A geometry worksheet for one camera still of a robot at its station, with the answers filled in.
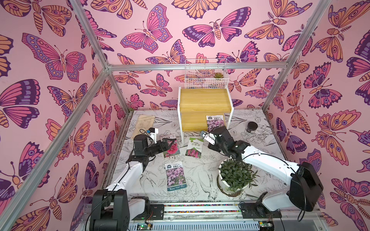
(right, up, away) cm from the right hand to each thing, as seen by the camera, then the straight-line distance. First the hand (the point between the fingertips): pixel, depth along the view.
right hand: (215, 134), depth 85 cm
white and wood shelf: (-13, +16, -6) cm, 22 cm away
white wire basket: (-3, +39, +21) cm, 44 cm away
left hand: (-26, -4, -1) cm, 26 cm away
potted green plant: (+6, -19, -16) cm, 26 cm away
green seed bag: (-11, -10, +13) cm, 20 cm away
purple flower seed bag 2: (0, +7, +6) cm, 9 cm away
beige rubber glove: (-51, +6, +27) cm, 58 cm away
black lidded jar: (+30, +4, +19) cm, 36 cm away
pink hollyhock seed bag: (-26, -12, +13) cm, 31 cm away
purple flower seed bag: (-24, -27, -1) cm, 36 cm away
